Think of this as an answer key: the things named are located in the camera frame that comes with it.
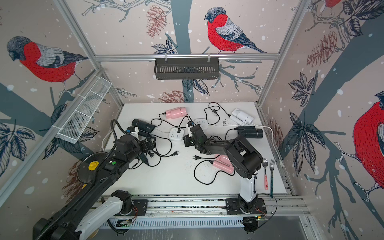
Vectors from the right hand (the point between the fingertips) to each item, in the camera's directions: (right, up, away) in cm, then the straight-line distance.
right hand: (184, 136), depth 95 cm
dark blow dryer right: (+44, +2, +3) cm, 44 cm away
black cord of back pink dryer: (-13, +8, +13) cm, 20 cm away
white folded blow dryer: (+41, +12, +12) cm, 44 cm away
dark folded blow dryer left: (-28, +4, +5) cm, 28 cm away
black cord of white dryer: (+22, +24, +25) cm, 41 cm away
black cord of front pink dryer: (+8, -13, -5) cm, 16 cm away
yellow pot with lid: (-48, -13, -20) cm, 54 cm away
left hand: (-17, +2, -15) cm, 22 cm away
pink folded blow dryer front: (+24, -15, -8) cm, 29 cm away
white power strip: (-5, -2, +3) cm, 6 cm away
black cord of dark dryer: (-5, -11, -2) cm, 12 cm away
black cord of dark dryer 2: (+28, 0, +6) cm, 29 cm away
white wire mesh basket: (-60, +7, -16) cm, 62 cm away
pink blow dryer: (-7, +15, +13) cm, 21 cm away
